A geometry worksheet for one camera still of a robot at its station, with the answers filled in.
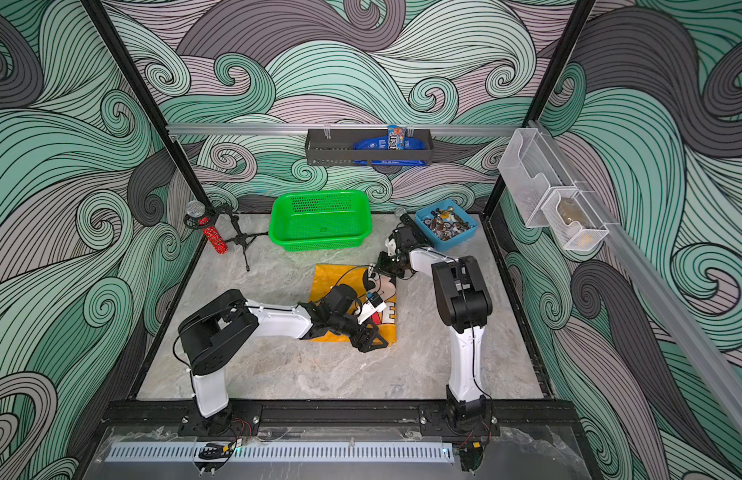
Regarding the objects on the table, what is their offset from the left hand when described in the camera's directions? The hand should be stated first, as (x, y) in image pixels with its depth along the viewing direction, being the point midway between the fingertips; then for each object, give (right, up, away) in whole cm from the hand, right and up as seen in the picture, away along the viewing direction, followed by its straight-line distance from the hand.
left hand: (383, 334), depth 83 cm
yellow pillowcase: (-5, +13, +14) cm, 20 cm away
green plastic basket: (-26, +35, +35) cm, 56 cm away
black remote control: (+10, +36, +32) cm, 49 cm away
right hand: (0, +17, +19) cm, 26 cm away
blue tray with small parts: (+27, +33, +33) cm, 54 cm away
